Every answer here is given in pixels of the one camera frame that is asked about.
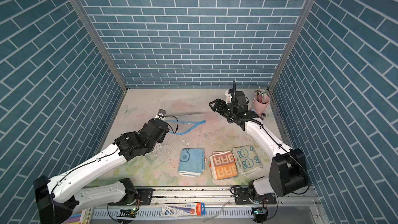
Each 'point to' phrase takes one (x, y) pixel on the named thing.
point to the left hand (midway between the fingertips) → (163, 126)
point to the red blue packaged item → (183, 209)
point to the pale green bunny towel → (247, 159)
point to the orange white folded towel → (223, 165)
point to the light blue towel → (192, 162)
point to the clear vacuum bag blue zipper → (182, 114)
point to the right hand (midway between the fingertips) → (214, 106)
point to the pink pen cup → (260, 101)
